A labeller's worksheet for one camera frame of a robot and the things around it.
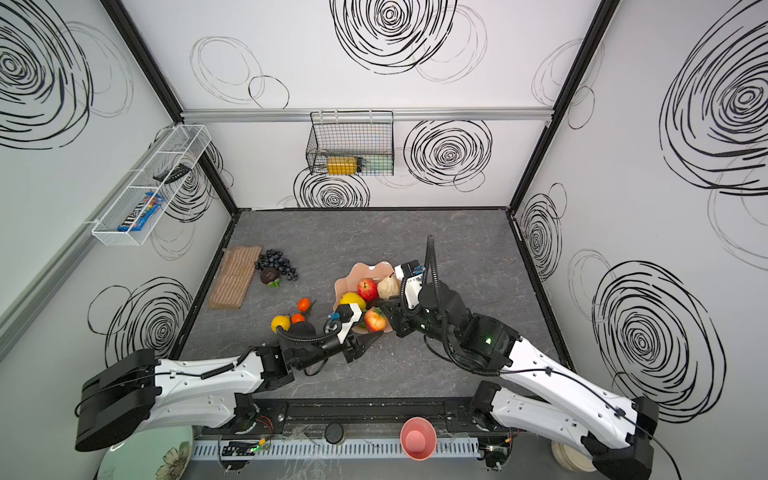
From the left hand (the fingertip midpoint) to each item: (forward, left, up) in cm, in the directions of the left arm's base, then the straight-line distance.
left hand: (378, 324), depth 71 cm
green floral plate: (-26, +49, -16) cm, 58 cm away
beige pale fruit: (+16, -2, -10) cm, 19 cm away
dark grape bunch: (+27, +37, -13) cm, 48 cm away
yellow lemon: (+12, +10, -11) cm, 19 cm away
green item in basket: (+43, +2, +14) cm, 45 cm away
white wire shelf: (+49, +63, +16) cm, 82 cm away
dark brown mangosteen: (+20, +37, -14) cm, 45 cm away
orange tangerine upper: (+12, +25, -16) cm, 32 cm away
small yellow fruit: (+6, +30, -14) cm, 34 cm away
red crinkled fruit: (+16, +5, -12) cm, 21 cm away
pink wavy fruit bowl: (+19, +11, -14) cm, 26 cm away
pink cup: (-21, -10, -17) cm, 29 cm away
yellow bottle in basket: (+42, +13, +14) cm, 46 cm away
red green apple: (-1, +1, +4) cm, 4 cm away
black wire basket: (+58, +11, +12) cm, 61 cm away
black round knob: (-21, +9, -8) cm, 24 cm away
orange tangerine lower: (+7, +25, -16) cm, 31 cm away
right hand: (+2, -1, +8) cm, 8 cm away
